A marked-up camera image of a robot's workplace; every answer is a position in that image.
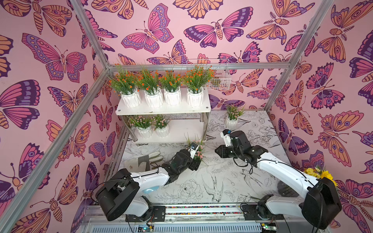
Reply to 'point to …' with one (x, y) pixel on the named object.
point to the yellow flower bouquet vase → (316, 173)
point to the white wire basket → (221, 80)
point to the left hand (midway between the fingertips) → (197, 153)
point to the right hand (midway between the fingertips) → (216, 149)
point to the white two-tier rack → (175, 124)
